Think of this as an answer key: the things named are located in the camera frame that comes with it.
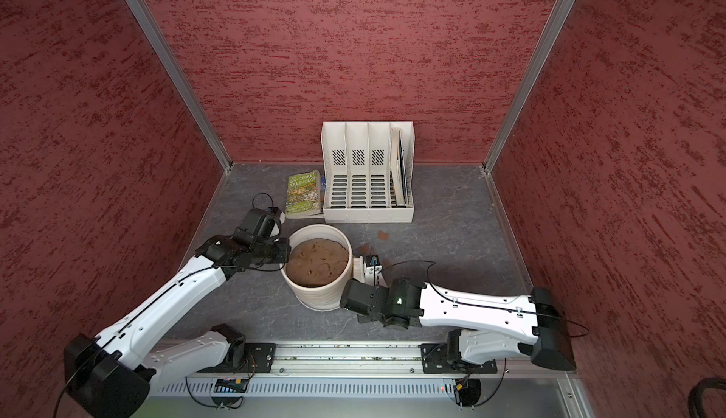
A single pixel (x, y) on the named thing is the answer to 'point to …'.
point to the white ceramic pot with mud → (319, 264)
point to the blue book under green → (322, 192)
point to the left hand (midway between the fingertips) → (286, 254)
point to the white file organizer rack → (369, 172)
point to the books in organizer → (399, 165)
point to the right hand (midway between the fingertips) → (368, 310)
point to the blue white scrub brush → (358, 268)
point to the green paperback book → (303, 196)
